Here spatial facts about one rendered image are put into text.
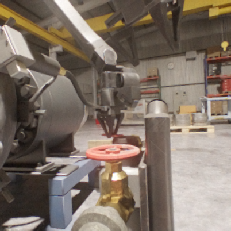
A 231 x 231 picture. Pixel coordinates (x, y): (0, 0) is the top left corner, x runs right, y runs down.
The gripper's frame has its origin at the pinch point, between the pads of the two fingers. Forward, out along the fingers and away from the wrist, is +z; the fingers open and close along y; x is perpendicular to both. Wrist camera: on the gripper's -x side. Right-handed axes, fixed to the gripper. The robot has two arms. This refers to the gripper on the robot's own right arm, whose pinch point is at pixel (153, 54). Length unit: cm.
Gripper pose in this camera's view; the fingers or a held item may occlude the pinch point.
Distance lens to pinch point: 35.9
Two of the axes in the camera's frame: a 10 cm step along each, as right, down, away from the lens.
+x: -6.9, 5.4, -4.9
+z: 4.5, 8.4, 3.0
